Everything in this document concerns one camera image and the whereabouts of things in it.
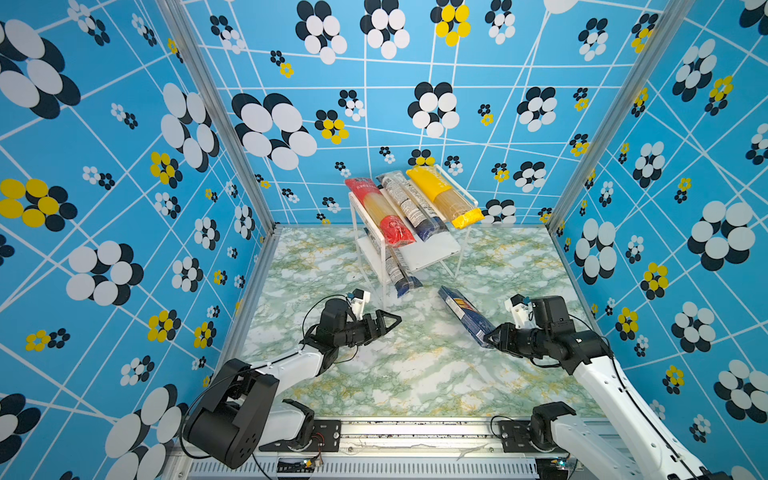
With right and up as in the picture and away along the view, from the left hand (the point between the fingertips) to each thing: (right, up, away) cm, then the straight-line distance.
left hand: (395, 324), depth 82 cm
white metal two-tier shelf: (+7, +19, +9) cm, 22 cm away
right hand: (+25, -3, -4) cm, 25 cm away
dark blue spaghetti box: (+20, +3, +1) cm, 20 cm away
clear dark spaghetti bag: (+2, +13, 0) cm, 14 cm away
